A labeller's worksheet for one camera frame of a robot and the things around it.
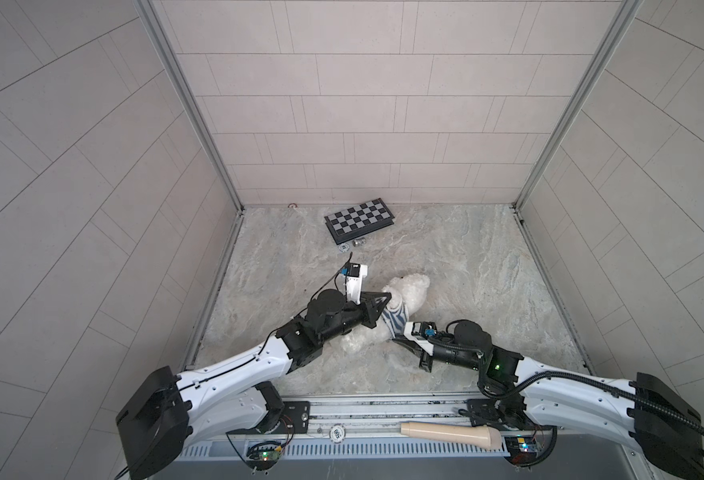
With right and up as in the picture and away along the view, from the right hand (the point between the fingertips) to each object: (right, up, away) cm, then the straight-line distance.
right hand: (395, 345), depth 71 cm
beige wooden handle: (+20, -18, -5) cm, 27 cm away
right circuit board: (+29, -23, -3) cm, 37 cm away
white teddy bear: (+4, +12, +6) cm, 14 cm away
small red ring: (-37, +38, +48) cm, 72 cm away
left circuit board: (-29, -22, -7) cm, 37 cm away
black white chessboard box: (-10, +31, +37) cm, 50 cm away
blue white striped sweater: (0, +6, 0) cm, 6 cm away
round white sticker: (-14, -20, -2) cm, 24 cm away
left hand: (0, +12, -1) cm, 12 cm away
